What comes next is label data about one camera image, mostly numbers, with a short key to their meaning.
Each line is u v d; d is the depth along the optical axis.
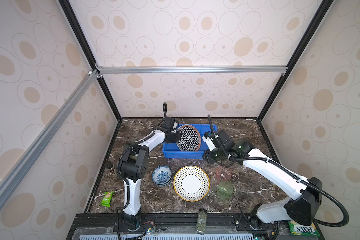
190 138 1.03
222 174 0.90
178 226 0.73
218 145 0.57
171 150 1.01
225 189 0.85
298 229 0.70
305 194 0.40
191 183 0.85
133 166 0.54
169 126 0.80
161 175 0.85
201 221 0.71
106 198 0.80
